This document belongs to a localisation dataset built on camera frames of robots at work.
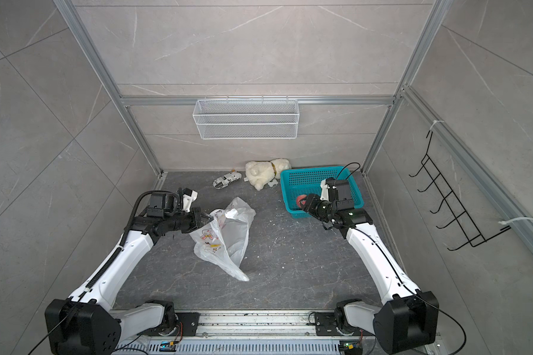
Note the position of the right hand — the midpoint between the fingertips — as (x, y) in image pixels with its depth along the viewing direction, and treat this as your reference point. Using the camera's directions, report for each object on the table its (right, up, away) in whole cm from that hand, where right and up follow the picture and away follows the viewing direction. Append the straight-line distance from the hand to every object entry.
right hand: (304, 203), depth 79 cm
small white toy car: (-36, +9, +31) cm, 49 cm away
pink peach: (+1, +1, +22) cm, 22 cm away
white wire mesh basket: (-24, +38, +21) cm, 50 cm away
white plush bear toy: (-17, +13, +28) cm, 36 cm away
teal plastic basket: (+7, +9, +31) cm, 34 cm away
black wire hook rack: (+43, -5, -14) cm, 46 cm away
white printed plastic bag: (-28, -13, -5) cm, 32 cm away
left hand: (-33, -4, -1) cm, 33 cm away
